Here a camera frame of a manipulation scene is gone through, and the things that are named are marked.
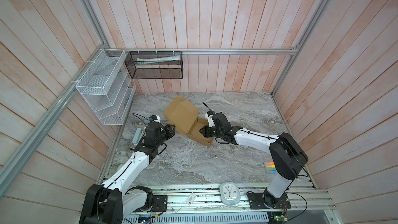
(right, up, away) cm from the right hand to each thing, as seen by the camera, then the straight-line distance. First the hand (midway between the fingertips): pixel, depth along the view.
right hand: (200, 130), depth 90 cm
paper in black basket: (-33, +41, 0) cm, 53 cm away
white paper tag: (-5, -32, -16) cm, 36 cm away
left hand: (-15, +1, -5) cm, 16 cm away
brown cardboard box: (-11, +8, +11) cm, 17 cm away
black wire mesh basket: (-31, +43, +14) cm, 54 cm away
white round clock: (+15, -29, -15) cm, 36 cm away
